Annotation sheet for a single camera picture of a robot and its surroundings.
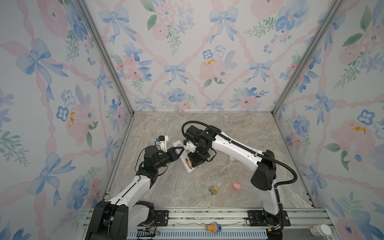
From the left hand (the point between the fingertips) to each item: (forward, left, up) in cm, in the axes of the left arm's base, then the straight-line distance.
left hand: (184, 148), depth 79 cm
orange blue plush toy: (-34, -15, -15) cm, 40 cm away
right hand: (-7, -4, -4) cm, 9 cm away
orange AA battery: (-7, -2, -4) cm, 9 cm away
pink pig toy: (-14, -29, -16) cm, 36 cm away
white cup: (-35, -61, -11) cm, 71 cm away
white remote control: (-5, 0, -2) cm, 5 cm away
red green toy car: (-17, -16, -15) cm, 28 cm away
